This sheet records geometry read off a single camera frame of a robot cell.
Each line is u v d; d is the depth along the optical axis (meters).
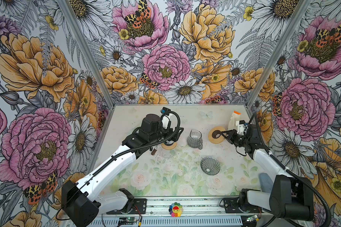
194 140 0.92
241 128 0.80
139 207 0.74
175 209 0.72
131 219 0.71
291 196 0.41
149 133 0.55
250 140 0.68
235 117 1.02
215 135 0.90
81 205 0.37
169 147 0.84
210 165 0.85
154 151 0.89
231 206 0.74
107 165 0.45
